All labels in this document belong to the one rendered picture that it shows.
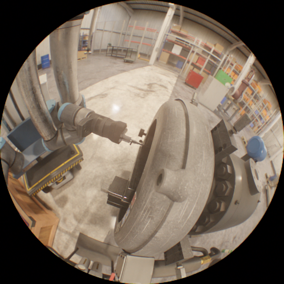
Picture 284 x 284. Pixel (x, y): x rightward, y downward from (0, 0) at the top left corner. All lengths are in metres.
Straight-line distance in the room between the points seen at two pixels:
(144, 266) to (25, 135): 0.97
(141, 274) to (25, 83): 0.61
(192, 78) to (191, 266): 5.63
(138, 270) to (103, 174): 0.98
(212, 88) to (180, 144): 3.91
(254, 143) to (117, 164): 1.31
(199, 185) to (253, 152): 0.72
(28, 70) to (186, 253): 0.60
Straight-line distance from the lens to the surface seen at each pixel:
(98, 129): 0.35
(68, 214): 1.20
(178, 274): 0.29
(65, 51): 0.41
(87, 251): 1.25
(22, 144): 0.99
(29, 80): 0.39
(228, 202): 0.48
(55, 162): 0.96
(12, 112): 0.93
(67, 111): 0.43
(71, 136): 0.51
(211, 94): 4.12
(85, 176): 1.16
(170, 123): 0.21
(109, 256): 1.23
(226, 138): 0.23
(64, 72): 0.46
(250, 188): 0.63
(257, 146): 0.86
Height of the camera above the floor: 1.07
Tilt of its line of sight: 51 degrees down
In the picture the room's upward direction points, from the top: 24 degrees clockwise
